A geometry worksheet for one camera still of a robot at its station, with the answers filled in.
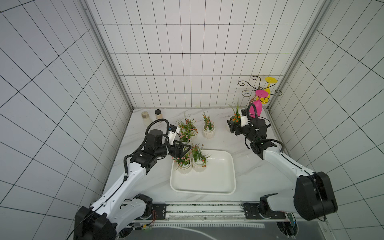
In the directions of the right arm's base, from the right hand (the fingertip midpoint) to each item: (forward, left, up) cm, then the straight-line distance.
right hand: (236, 116), depth 84 cm
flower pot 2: (0, +34, -8) cm, 35 cm away
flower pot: (-6, +30, -9) cm, 32 cm away
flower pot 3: (+1, +15, -15) cm, 21 cm away
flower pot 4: (-6, +2, +6) cm, 9 cm away
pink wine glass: (+12, -13, +7) cm, 19 cm away
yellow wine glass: (+22, -20, +10) cm, 32 cm away
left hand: (-21, +29, -3) cm, 36 cm away
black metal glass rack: (+10, -5, +9) cm, 14 cm away
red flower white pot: (-21, +21, -16) cm, 33 cm away
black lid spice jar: (+11, +52, -14) cm, 55 cm away
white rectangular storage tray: (-29, +9, -21) cm, 37 cm away
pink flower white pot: (-26, +28, -9) cm, 40 cm away
